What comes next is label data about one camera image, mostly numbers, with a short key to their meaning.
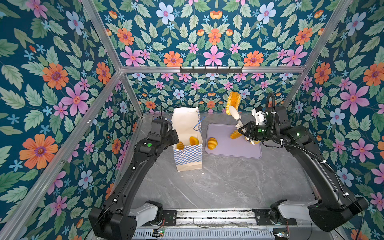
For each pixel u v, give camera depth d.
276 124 0.49
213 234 0.77
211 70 0.92
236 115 0.72
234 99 0.77
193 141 0.99
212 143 0.98
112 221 0.37
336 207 0.38
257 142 0.62
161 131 0.57
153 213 0.62
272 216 0.66
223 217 0.75
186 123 0.92
